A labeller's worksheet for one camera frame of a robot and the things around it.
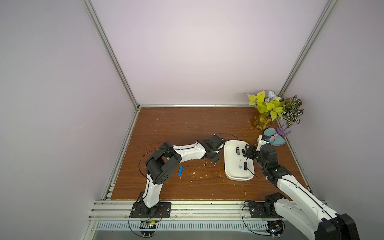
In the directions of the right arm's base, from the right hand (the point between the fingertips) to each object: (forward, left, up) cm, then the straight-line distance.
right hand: (250, 143), depth 83 cm
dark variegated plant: (+17, -25, +9) cm, 32 cm away
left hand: (-2, +18, -11) cm, 21 cm away
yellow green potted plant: (+18, -12, +12) cm, 25 cm away
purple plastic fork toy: (+18, -30, -14) cm, 37 cm away
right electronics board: (-38, -8, -14) cm, 41 cm away
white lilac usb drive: (-7, +4, -11) cm, 14 cm away
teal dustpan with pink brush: (+11, -22, -13) cm, 28 cm away
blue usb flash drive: (-12, +40, -12) cm, 44 cm away
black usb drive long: (-8, +1, -12) cm, 15 cm away
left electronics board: (-40, +54, -15) cm, 69 cm away
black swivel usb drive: (-1, +2, -10) cm, 10 cm away
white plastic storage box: (-9, +6, -12) cm, 16 cm away
